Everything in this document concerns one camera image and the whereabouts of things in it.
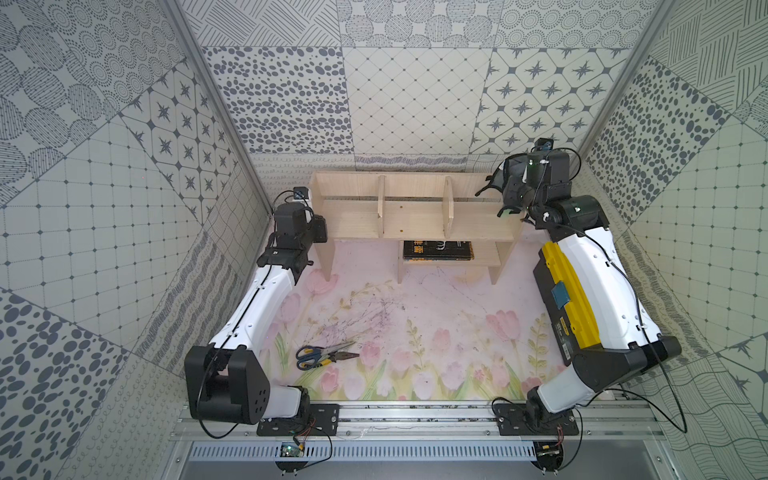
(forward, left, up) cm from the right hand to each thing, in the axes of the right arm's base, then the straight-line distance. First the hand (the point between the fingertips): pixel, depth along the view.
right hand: (522, 186), depth 72 cm
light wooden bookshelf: (+8, +26, -14) cm, 31 cm away
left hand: (+1, +55, -10) cm, 56 cm away
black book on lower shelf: (0, +18, -25) cm, 31 cm away
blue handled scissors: (-29, +56, -38) cm, 73 cm away
